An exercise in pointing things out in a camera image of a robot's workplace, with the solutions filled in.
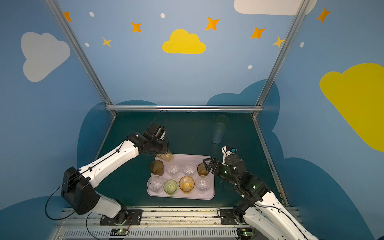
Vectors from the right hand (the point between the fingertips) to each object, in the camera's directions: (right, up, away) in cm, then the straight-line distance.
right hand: (210, 161), depth 72 cm
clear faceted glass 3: (-30, -16, +12) cm, 36 cm away
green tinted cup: (+12, +22, +33) cm, 41 cm away
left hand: (-22, +5, +10) cm, 24 cm away
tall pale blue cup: (+10, +14, +30) cm, 35 cm away
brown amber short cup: (-3, -10, +16) cm, 19 cm away
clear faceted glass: (-20, -10, +18) cm, 29 cm away
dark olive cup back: (-30, -8, +16) cm, 35 cm away
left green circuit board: (-44, -34, -1) cm, 56 cm away
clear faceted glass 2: (-11, -9, +17) cm, 22 cm away
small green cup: (-21, -17, +12) cm, 30 cm away
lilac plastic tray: (-17, -4, +23) cm, 29 cm away
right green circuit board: (+17, -35, -1) cm, 39 cm away
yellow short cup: (-12, -16, +12) cm, 24 cm away
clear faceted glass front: (-3, -17, +13) cm, 21 cm away
